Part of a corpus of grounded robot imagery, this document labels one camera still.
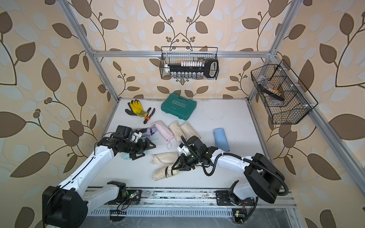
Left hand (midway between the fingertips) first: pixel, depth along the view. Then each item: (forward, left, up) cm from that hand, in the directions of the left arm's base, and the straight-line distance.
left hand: (148, 148), depth 79 cm
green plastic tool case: (+40, -15, -9) cm, 44 cm away
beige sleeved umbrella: (+18, -14, -9) cm, 25 cm away
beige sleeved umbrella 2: (+17, -23, -9) cm, 30 cm away
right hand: (-10, -15, -3) cm, 18 cm away
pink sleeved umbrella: (+16, -7, -9) cm, 20 cm away
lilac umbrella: (+17, +4, -9) cm, 19 cm away
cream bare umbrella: (-12, -10, -4) cm, 16 cm away
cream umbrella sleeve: (-1, -9, -12) cm, 15 cm away
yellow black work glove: (+39, +20, -11) cm, 45 cm away
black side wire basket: (+18, -73, +22) cm, 79 cm away
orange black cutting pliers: (+31, +9, -13) cm, 35 cm away
